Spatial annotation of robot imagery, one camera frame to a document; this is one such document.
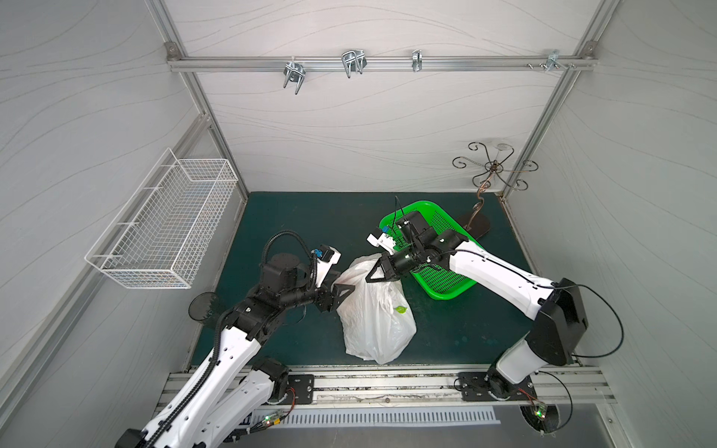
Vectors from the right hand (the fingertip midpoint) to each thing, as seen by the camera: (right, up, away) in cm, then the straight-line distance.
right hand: (366, 278), depth 73 cm
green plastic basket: (+20, -2, +7) cm, 22 cm away
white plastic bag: (+2, -9, -4) cm, 10 cm away
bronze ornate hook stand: (+42, +14, +31) cm, 54 cm away
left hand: (-5, 0, -3) cm, 6 cm away
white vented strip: (+7, -35, -2) cm, 36 cm away
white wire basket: (-52, +11, -4) cm, 53 cm away
